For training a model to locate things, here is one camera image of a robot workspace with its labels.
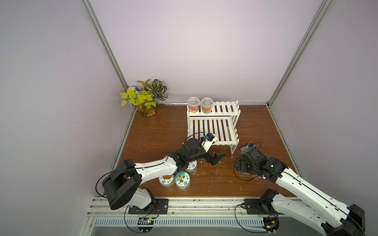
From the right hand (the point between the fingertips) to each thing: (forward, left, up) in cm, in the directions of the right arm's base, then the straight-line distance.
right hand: (242, 162), depth 78 cm
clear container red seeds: (+22, +27, +23) cm, 42 cm away
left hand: (+3, +12, +8) cm, 15 cm away
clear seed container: (+21, +20, +24) cm, 37 cm away
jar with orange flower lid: (-10, +32, -2) cm, 34 cm away
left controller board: (-28, +50, -13) cm, 59 cm away
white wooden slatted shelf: (+25, +9, +3) cm, 27 cm away
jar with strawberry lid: (-11, +40, -2) cm, 42 cm away
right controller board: (-26, -12, -12) cm, 31 cm away
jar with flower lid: (-4, +28, -2) cm, 28 cm away
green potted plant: (+37, +60, +12) cm, 72 cm away
